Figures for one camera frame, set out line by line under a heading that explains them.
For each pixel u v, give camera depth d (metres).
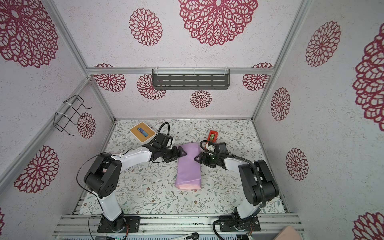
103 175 0.49
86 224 0.75
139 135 1.04
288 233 0.70
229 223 0.73
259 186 0.42
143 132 1.07
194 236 0.70
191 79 0.94
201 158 0.83
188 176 0.82
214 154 0.85
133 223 0.73
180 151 0.83
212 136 1.02
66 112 0.76
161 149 0.75
